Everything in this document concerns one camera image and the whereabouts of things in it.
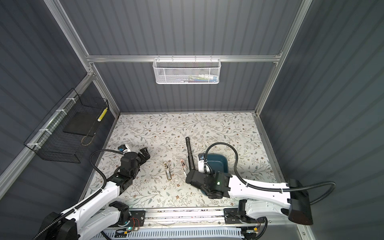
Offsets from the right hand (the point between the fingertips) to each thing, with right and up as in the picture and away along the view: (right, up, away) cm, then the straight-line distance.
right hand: (199, 173), depth 76 cm
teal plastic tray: (+12, +2, +16) cm, 20 cm away
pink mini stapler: (-9, +1, +13) cm, 16 cm away
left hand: (-34, +9, +9) cm, 36 cm away
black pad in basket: (-62, +26, +3) cm, 67 cm away
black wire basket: (-66, +18, -11) cm, 69 cm away
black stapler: (-5, +2, +16) cm, 16 cm away
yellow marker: (-53, +30, +6) cm, 62 cm away
